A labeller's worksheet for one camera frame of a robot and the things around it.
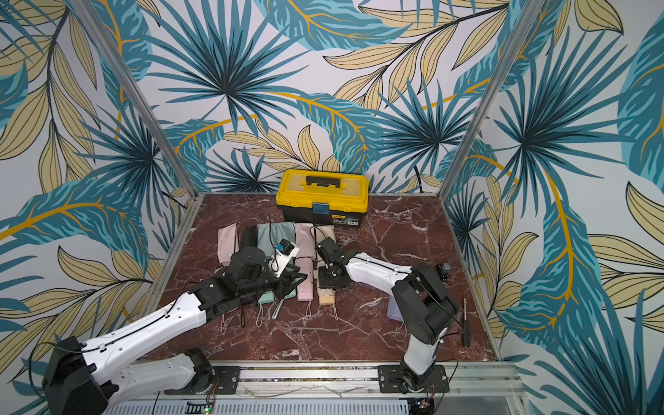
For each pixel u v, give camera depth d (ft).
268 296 2.09
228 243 3.30
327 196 3.18
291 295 2.25
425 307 1.54
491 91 2.76
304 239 3.35
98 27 2.31
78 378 1.24
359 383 2.44
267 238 3.40
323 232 3.42
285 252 2.09
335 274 2.17
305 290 2.88
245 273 1.82
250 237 3.34
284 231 3.36
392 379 2.40
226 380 2.41
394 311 2.75
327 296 2.88
